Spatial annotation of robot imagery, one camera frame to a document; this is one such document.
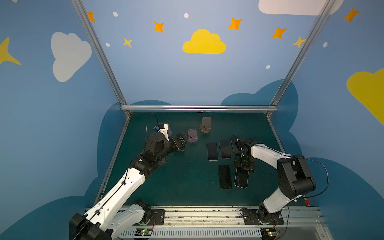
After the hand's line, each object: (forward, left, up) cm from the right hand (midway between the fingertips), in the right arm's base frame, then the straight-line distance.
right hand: (242, 167), depth 91 cm
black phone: (-9, +11, -1) cm, 14 cm away
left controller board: (-36, +53, 0) cm, 64 cm away
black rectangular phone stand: (+10, +39, +1) cm, 40 cm away
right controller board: (-33, -8, -2) cm, 34 cm away
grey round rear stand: (+20, +32, +5) cm, 38 cm away
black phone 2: (-7, +2, +1) cm, 7 cm away
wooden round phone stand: (+29, +23, +3) cm, 37 cm away
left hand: (+2, +35, +27) cm, 44 cm away
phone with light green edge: (+13, +18, -2) cm, 22 cm away
